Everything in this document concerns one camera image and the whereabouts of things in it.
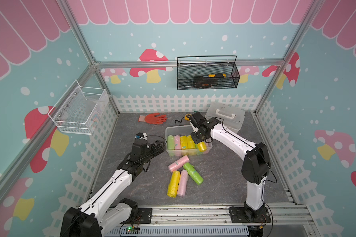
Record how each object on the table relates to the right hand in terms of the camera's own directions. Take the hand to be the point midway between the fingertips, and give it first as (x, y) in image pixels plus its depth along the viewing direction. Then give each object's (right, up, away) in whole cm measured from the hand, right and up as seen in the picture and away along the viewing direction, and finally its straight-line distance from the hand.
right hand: (197, 137), depth 90 cm
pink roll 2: (-11, -16, -1) cm, 19 cm away
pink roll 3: (-9, -23, -7) cm, 26 cm away
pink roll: (-13, -3, +7) cm, 15 cm away
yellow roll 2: (-4, -4, +2) cm, 6 cm away
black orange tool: (+3, +31, -4) cm, 32 cm away
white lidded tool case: (+25, +13, +11) cm, 30 cm away
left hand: (-22, -5, -7) cm, 24 cm away
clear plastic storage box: (-10, +4, +21) cm, 24 cm away
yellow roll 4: (-14, -25, -8) cm, 30 cm away
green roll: (-17, -4, +8) cm, 19 cm away
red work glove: (-32, +13, +27) cm, 43 cm away
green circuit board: (-34, -45, -17) cm, 59 cm away
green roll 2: (-4, -20, -5) cm, 21 cm away
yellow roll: (-8, -4, +8) cm, 12 cm away
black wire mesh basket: (-5, +41, +7) cm, 42 cm away
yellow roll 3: (+2, -5, -5) cm, 7 cm away
